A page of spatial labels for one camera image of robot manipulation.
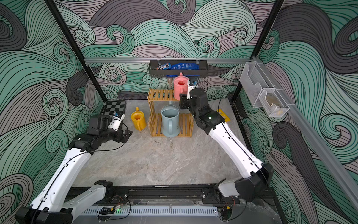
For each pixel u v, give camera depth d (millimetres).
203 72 907
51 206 368
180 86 746
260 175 380
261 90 712
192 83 571
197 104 488
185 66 919
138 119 929
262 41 842
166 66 920
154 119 1041
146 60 950
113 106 1115
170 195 744
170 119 820
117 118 645
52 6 715
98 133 538
